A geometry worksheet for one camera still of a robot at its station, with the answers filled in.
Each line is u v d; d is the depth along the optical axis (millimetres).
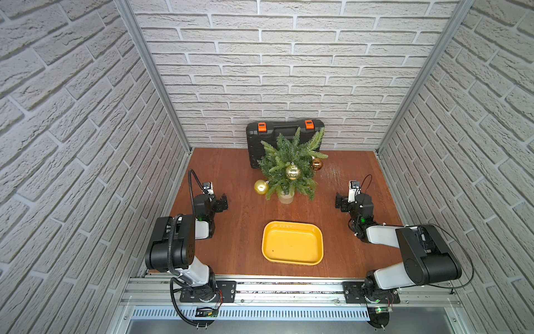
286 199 969
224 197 888
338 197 854
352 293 738
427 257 444
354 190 788
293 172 710
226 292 742
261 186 753
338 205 862
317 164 711
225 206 886
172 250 438
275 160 674
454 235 738
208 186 828
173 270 449
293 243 836
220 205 854
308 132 899
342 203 834
